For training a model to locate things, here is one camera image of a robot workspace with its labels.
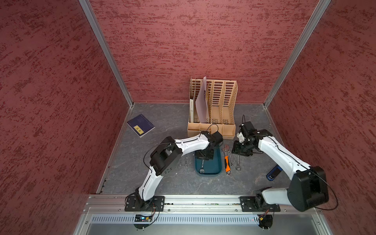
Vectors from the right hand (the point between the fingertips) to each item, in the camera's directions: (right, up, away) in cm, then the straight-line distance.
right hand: (234, 154), depth 83 cm
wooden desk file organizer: (-2, +35, +27) cm, 45 cm away
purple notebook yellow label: (-64, +15, +24) cm, 70 cm away
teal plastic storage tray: (-13, -8, +2) cm, 15 cm away
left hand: (-18, -5, +5) cm, 19 cm away
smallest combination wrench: (0, -8, +5) cm, 9 cm away
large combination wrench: (-19, -10, +2) cm, 21 cm away
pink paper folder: (-19, +30, +9) cm, 37 cm away
